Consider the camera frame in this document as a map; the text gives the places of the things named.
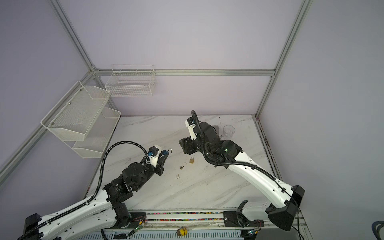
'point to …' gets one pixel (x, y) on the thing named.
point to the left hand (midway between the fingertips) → (164, 153)
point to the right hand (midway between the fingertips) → (183, 139)
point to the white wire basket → (131, 80)
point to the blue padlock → (167, 152)
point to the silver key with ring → (181, 167)
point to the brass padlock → (191, 160)
